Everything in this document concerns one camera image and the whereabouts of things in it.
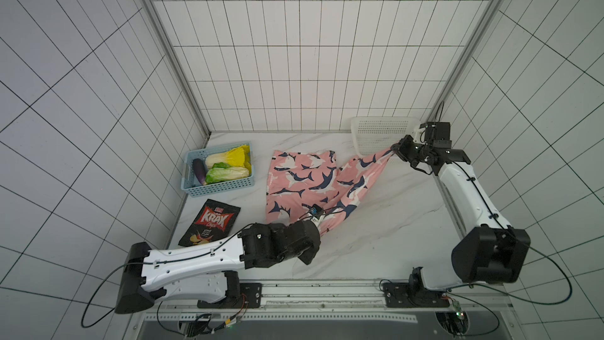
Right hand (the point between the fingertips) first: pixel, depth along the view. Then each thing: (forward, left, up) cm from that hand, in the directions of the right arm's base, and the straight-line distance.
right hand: (382, 143), depth 83 cm
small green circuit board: (-47, -21, -23) cm, 56 cm away
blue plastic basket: (-13, +72, -16) cm, 75 cm away
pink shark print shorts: (-3, +31, -23) cm, 39 cm away
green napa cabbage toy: (-5, +62, -15) cm, 64 cm away
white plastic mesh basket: (+26, -4, -23) cm, 35 cm away
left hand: (-34, +25, -9) cm, 44 cm away
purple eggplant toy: (-2, +75, -19) cm, 77 cm away
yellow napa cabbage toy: (+3, +58, -14) cm, 60 cm away
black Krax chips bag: (-24, +63, -23) cm, 72 cm away
